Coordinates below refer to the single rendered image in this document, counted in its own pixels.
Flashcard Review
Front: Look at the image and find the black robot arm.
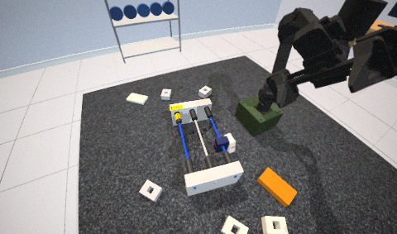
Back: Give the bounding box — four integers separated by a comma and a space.
254, 0, 388, 115

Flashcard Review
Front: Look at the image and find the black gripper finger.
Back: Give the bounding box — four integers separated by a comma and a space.
348, 36, 395, 93
270, 74, 297, 108

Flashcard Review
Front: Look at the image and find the orange rectangular block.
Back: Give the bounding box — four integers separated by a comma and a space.
257, 168, 297, 207

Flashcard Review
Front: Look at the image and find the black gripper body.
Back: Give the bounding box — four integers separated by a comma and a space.
266, 26, 397, 99

